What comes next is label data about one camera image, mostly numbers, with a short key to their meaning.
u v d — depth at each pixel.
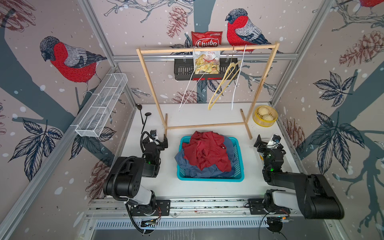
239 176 0.78
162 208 0.73
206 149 0.69
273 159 0.66
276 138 0.73
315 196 0.43
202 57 0.86
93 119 0.72
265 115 1.06
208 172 0.79
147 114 1.14
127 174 0.46
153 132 0.78
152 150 0.70
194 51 0.87
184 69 0.95
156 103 0.83
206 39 0.85
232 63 0.69
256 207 0.73
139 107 1.18
